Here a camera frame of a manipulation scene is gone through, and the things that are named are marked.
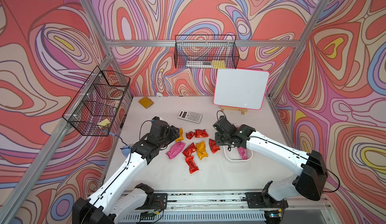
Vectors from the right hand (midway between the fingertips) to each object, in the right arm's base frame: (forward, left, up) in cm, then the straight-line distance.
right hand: (220, 142), depth 81 cm
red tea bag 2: (+12, +11, -10) cm, 19 cm away
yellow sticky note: (+5, +58, +15) cm, 60 cm away
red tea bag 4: (+2, +2, -10) cm, 11 cm away
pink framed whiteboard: (+38, -19, +5) cm, 43 cm away
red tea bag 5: (-10, +15, -10) cm, 21 cm away
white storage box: (-1, -10, -13) cm, 16 cm away
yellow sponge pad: (+43, +51, -11) cm, 68 cm away
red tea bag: (0, +17, -9) cm, 19 cm away
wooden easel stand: (+30, -12, -7) cm, 33 cm away
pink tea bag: (+2, +25, -9) cm, 27 cm away
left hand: (+4, +22, +7) cm, 23 cm away
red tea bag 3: (+10, +17, -9) cm, 21 cm away
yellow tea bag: (0, +10, -9) cm, 14 cm away
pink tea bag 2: (-1, -14, -10) cm, 17 cm away
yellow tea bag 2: (+11, +22, -10) cm, 27 cm away
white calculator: (+28, +17, -11) cm, 34 cm away
